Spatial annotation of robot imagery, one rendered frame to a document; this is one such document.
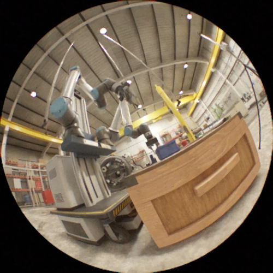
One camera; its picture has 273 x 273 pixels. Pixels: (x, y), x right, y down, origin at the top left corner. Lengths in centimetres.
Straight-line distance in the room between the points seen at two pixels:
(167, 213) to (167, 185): 14
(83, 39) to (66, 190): 795
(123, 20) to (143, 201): 848
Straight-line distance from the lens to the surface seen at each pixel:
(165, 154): 88
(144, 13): 868
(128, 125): 99
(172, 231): 54
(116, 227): 72
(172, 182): 41
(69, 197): 97
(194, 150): 44
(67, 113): 75
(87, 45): 811
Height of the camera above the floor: 48
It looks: 19 degrees up
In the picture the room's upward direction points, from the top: 25 degrees counter-clockwise
